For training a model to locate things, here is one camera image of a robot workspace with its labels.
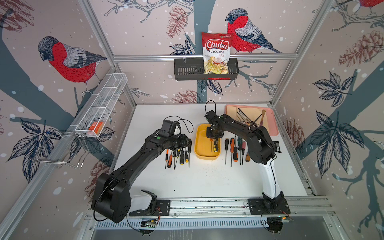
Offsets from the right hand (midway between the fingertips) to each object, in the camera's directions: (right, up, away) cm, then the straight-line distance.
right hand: (209, 135), depth 99 cm
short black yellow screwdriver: (+4, -5, -2) cm, 7 cm away
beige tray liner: (+36, +16, +16) cm, 42 cm away
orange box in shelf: (-53, +9, -35) cm, 64 cm away
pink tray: (+26, +12, +11) cm, 31 cm away
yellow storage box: (-4, -6, -5) cm, 9 cm away
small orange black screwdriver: (+16, -10, -9) cm, 21 cm away
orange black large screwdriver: (+15, -8, -5) cm, 17 cm away
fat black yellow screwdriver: (-15, -12, -10) cm, 21 cm away
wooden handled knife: (+44, +17, +15) cm, 49 cm away
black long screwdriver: (-13, -6, -4) cm, 15 cm away
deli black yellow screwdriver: (+11, -6, -4) cm, 14 cm away
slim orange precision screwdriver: (-27, -12, -7) cm, 31 cm away
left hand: (-11, 0, -18) cm, 22 cm away
